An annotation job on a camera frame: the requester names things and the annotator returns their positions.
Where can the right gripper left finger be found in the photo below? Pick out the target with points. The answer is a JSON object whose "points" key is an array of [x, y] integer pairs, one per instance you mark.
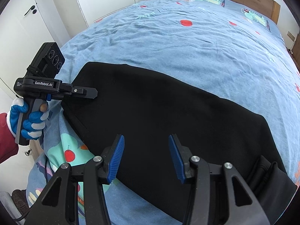
{"points": [[107, 164]]}

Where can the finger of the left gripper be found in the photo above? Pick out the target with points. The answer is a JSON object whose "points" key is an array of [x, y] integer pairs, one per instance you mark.
{"points": [[78, 91]]}

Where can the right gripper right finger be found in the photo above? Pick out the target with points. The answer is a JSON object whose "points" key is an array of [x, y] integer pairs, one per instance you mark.
{"points": [[182, 158]]}

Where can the black pants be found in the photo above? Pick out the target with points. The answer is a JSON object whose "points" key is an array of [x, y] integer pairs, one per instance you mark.
{"points": [[146, 107]]}

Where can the red sleeved left forearm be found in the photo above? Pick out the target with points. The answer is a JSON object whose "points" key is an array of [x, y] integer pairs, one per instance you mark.
{"points": [[8, 147]]}

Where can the blue white gloved left hand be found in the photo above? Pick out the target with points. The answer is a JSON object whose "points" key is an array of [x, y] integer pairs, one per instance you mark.
{"points": [[33, 125]]}

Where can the blue patterned bed sheet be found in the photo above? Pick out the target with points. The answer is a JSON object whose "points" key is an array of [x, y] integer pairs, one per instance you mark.
{"points": [[218, 46]]}

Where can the wooden dresser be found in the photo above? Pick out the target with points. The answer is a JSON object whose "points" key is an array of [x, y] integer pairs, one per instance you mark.
{"points": [[296, 52]]}

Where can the black camera box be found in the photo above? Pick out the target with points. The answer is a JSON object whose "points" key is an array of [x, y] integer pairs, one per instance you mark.
{"points": [[47, 62]]}

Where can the white door with handle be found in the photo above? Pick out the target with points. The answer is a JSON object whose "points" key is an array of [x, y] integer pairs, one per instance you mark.
{"points": [[25, 26]]}

